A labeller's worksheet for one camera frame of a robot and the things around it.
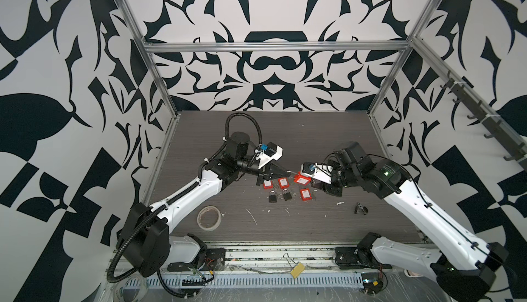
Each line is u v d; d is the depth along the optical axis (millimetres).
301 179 661
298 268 723
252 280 712
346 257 744
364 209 847
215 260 730
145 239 404
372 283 710
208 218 832
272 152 586
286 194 894
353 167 509
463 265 387
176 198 461
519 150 501
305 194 887
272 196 891
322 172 572
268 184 914
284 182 911
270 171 639
